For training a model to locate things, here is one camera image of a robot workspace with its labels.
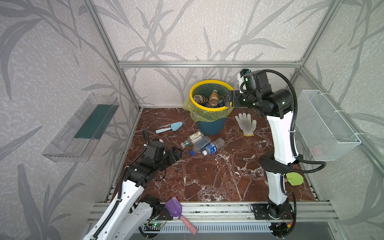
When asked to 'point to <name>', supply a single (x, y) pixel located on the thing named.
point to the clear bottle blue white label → (211, 148)
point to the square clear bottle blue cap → (199, 146)
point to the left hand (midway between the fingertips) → (180, 150)
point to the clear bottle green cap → (192, 138)
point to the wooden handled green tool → (295, 179)
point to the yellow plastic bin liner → (203, 116)
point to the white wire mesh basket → (325, 133)
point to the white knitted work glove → (247, 126)
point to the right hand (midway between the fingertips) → (231, 92)
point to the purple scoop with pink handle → (174, 207)
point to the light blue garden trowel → (174, 127)
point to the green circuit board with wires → (152, 227)
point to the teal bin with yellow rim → (203, 87)
